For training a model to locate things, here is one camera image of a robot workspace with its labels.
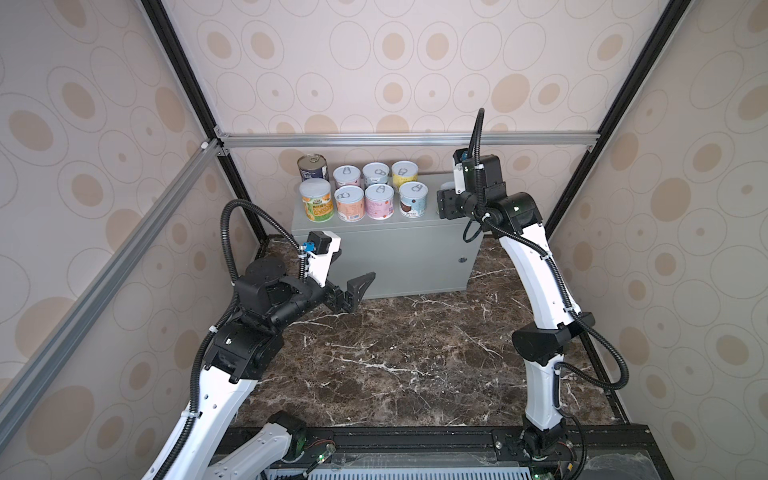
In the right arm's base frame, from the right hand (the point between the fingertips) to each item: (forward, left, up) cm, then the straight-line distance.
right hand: (453, 193), depth 75 cm
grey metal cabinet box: (-2, +8, -22) cm, 23 cm away
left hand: (-25, +21, +3) cm, 33 cm away
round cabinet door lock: (-3, -5, -23) cm, 24 cm away
